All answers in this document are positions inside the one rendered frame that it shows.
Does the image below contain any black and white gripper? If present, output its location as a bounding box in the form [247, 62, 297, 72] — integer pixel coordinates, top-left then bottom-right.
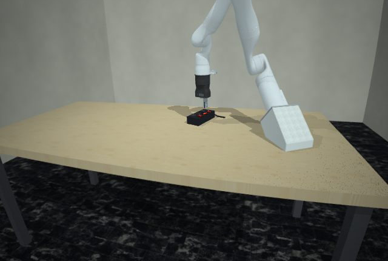
[195, 64, 216, 108]

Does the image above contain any black power strip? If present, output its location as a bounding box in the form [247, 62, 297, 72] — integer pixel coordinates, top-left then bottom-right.
[187, 109, 222, 126]

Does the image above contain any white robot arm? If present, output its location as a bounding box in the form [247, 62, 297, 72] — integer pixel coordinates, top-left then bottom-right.
[191, 0, 288, 111]

